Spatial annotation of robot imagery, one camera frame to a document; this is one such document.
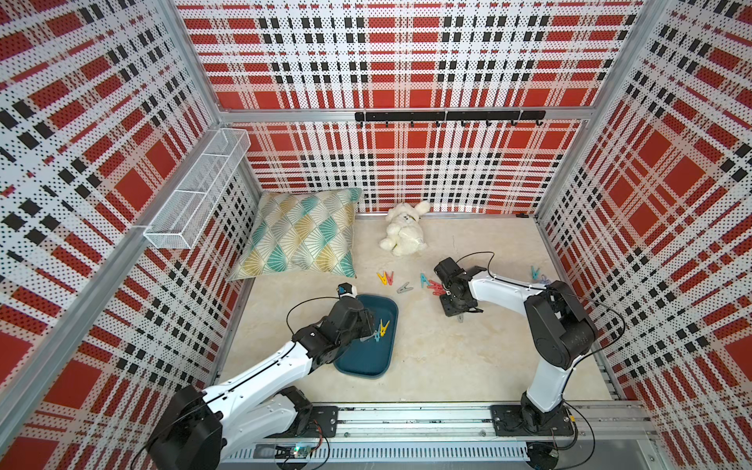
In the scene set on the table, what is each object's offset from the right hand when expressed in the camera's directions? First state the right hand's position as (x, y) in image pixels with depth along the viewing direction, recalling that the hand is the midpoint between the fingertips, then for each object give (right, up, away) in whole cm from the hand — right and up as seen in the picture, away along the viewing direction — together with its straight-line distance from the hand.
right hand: (459, 305), depth 94 cm
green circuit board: (-46, -30, -24) cm, 60 cm away
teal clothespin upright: (-11, +7, +8) cm, 15 cm away
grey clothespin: (-18, +5, +5) cm, 19 cm away
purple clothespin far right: (+27, +8, 0) cm, 28 cm away
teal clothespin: (-27, -8, -6) cm, 28 cm away
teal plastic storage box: (-28, -13, -11) cm, 33 cm away
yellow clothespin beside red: (-25, +8, +8) cm, 28 cm away
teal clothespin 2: (+29, +10, +8) cm, 31 cm away
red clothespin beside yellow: (-23, +7, +8) cm, 25 cm away
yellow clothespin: (-25, -6, -5) cm, 26 cm away
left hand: (-27, -1, -10) cm, 29 cm away
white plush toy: (-18, +25, +9) cm, 32 cm away
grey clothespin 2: (0, -4, -3) cm, 4 cm away
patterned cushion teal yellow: (-50, +24, 0) cm, 56 cm away
